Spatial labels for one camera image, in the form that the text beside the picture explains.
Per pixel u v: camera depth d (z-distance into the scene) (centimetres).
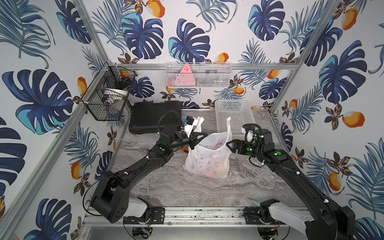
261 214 68
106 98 83
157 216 75
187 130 66
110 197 42
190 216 76
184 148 68
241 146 69
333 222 37
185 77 90
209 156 76
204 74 100
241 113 118
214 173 81
